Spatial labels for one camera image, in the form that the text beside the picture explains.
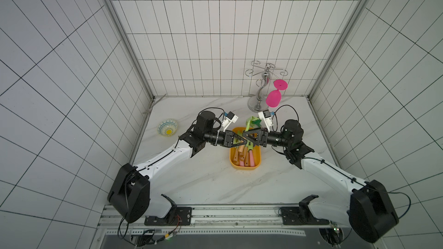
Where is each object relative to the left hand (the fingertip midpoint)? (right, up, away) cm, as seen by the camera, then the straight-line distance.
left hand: (242, 145), depth 69 cm
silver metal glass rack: (+16, +19, +45) cm, 51 cm away
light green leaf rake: (+11, +7, +33) cm, 36 cm away
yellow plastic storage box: (+4, -10, +18) cm, 21 cm away
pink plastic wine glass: (+22, +21, +27) cm, 41 cm away
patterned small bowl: (-42, +4, +33) cm, 54 cm away
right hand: (-1, +3, +1) cm, 3 cm away
